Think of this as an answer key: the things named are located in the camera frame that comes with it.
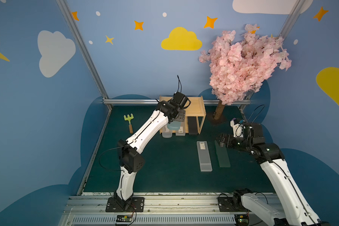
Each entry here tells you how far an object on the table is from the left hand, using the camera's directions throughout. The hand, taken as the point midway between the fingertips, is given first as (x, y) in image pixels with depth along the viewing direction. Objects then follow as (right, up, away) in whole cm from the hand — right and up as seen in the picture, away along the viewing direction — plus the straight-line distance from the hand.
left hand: (176, 113), depth 83 cm
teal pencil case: (-1, -7, -8) cm, 11 cm away
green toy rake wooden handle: (-38, -2, +29) cm, 48 cm away
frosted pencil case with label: (+4, -13, +18) cm, 23 cm away
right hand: (+26, -13, -8) cm, 30 cm away
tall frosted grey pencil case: (+19, -30, +9) cm, 37 cm away
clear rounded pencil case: (-7, -13, +19) cm, 24 cm away
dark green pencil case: (+32, -28, +10) cm, 44 cm away
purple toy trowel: (+47, -4, +28) cm, 55 cm away
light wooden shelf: (+15, +4, +11) cm, 19 cm away
